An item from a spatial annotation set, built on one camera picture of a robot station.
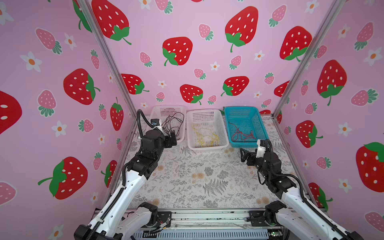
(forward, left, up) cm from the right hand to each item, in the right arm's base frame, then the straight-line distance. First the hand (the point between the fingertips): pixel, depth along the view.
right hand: (247, 149), depth 80 cm
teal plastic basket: (+34, -5, -18) cm, 39 cm away
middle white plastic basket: (+35, +20, -14) cm, 43 cm away
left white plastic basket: (+35, +61, -10) cm, 71 cm away
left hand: (-2, +43, +12) cm, 45 cm away
